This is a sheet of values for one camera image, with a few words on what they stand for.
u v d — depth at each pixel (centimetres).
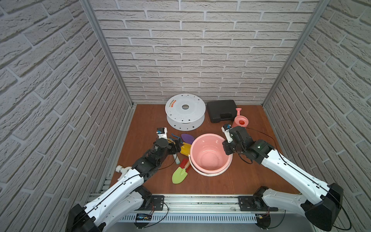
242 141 56
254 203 64
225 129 68
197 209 74
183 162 87
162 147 56
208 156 90
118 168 82
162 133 66
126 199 58
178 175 83
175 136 100
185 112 103
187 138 101
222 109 107
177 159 87
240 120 97
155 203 73
